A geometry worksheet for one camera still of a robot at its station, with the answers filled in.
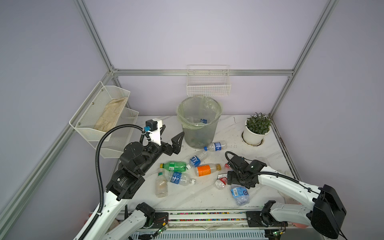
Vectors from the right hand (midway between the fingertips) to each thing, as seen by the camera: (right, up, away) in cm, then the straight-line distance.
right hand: (234, 181), depth 81 cm
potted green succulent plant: (+18, +31, +12) cm, 37 cm away
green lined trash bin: (-19, +38, +22) cm, 48 cm away
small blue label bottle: (-21, +10, +7) cm, 25 cm away
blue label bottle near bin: (-8, +17, +15) cm, 24 cm away
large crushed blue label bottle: (+2, -6, -5) cm, 8 cm away
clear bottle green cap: (-41, -4, +3) cm, 41 cm away
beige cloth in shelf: (-67, +34, -4) cm, 75 cm away
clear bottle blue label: (-30, -1, +6) cm, 31 cm away
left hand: (-30, +28, -22) cm, 47 cm away
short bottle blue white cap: (-16, +35, +21) cm, 44 cm away
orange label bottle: (-15, +5, +5) cm, 17 cm away
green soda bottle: (-34, +6, +7) cm, 35 cm away
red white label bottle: (-7, -1, 0) cm, 8 cm away
